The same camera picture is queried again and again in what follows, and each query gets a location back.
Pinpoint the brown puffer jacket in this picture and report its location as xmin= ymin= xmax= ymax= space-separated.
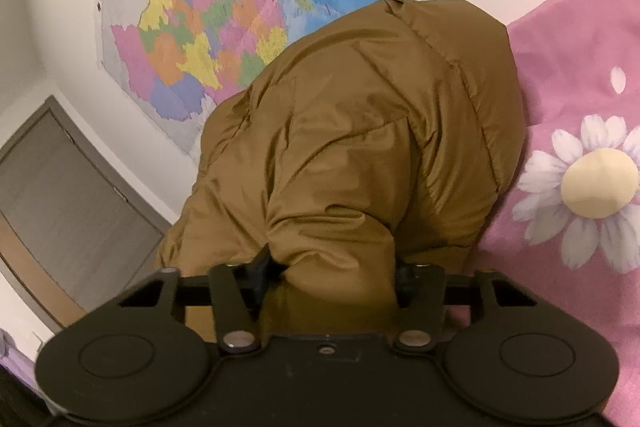
xmin=157 ymin=0 xmax=526 ymax=335

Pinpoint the pink floral bed sheet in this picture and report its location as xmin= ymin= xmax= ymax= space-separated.
xmin=447 ymin=0 xmax=640 ymax=425

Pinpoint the grey wooden door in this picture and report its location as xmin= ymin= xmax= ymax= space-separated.
xmin=1 ymin=96 xmax=169 ymax=332

